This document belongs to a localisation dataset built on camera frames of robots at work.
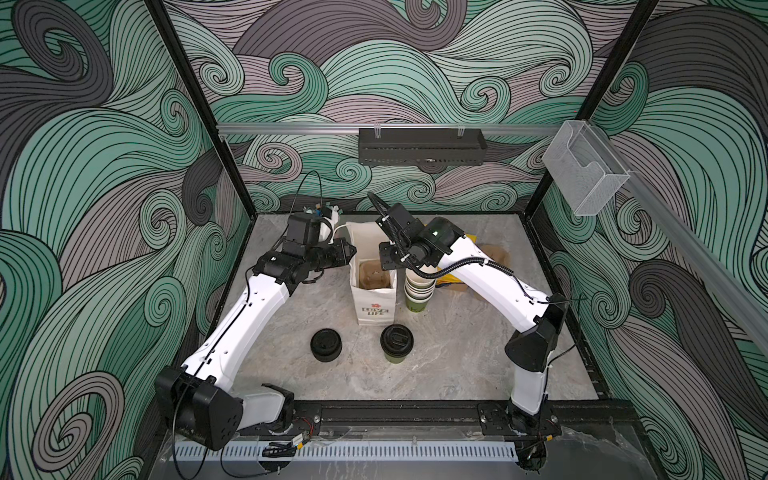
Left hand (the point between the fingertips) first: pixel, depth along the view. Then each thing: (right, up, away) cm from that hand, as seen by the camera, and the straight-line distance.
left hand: (355, 245), depth 75 cm
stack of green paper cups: (+17, -12, +5) cm, 21 cm away
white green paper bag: (+5, -10, -6) cm, 13 cm away
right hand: (+7, -4, +1) cm, 8 cm away
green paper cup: (+11, -32, +6) cm, 34 cm away
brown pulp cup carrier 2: (+48, -5, +26) cm, 55 cm away
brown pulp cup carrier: (+4, -11, +24) cm, 26 cm away
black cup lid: (+11, -25, +1) cm, 27 cm away
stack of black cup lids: (-9, -28, +7) cm, 30 cm away
